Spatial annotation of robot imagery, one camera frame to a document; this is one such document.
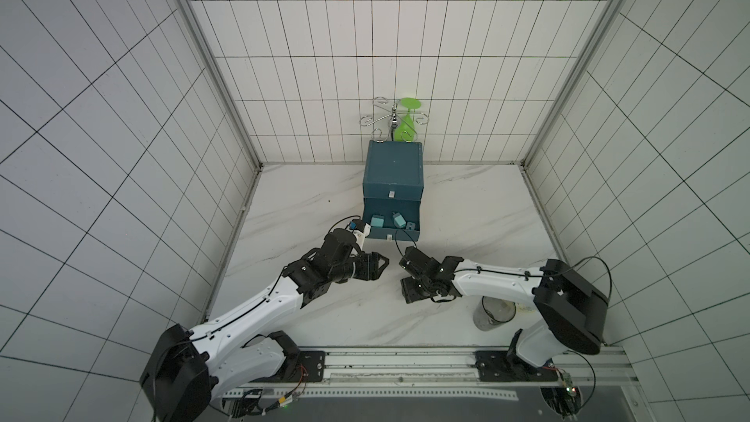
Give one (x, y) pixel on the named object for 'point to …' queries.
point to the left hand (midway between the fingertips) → (374, 266)
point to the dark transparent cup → (491, 313)
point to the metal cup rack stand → (386, 133)
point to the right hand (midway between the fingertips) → (401, 295)
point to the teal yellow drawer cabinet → (393, 186)
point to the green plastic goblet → (404, 127)
